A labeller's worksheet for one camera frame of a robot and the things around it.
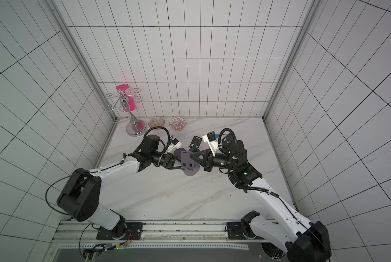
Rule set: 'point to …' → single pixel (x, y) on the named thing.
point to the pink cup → (130, 106)
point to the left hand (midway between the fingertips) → (182, 169)
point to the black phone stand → (195, 144)
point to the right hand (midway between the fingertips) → (192, 152)
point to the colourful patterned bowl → (178, 124)
